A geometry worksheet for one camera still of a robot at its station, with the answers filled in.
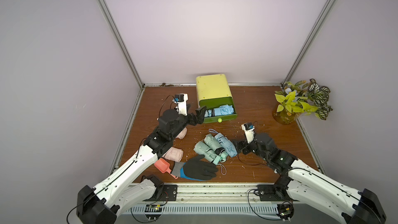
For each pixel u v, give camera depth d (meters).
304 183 0.50
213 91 0.90
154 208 0.71
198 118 0.63
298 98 0.84
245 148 0.68
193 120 0.62
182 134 0.90
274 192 0.66
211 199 0.73
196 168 0.80
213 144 0.85
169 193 0.73
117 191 0.40
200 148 0.84
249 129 0.68
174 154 0.82
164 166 0.80
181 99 0.59
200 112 0.62
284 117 0.95
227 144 0.85
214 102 0.87
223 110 0.81
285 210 0.69
